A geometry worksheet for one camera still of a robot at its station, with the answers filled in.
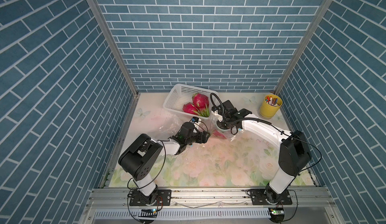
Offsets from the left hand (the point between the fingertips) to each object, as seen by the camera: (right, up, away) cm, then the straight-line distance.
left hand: (209, 135), depth 90 cm
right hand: (+7, +6, -1) cm, 9 cm away
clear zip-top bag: (+10, +3, -13) cm, 17 cm away
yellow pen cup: (+40, +18, +6) cm, 44 cm away
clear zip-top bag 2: (-29, +4, +4) cm, 30 cm away
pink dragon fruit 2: (-5, +20, +6) cm, 21 cm away
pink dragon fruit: (-13, +16, +10) cm, 23 cm away
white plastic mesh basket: (-23, +25, +25) cm, 42 cm away
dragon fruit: (+4, +2, -3) cm, 5 cm away
